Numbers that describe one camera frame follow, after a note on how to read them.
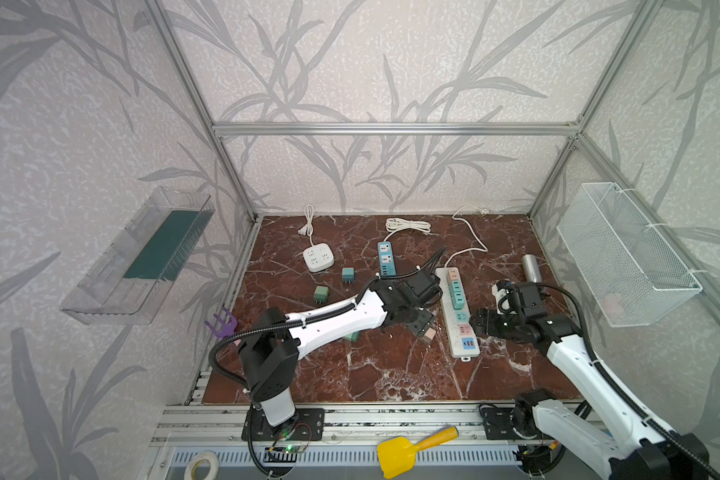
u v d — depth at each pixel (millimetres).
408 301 597
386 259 1046
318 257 1050
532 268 1017
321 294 964
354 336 866
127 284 639
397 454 692
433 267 1066
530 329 568
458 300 889
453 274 966
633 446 399
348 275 1014
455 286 916
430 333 872
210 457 693
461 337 865
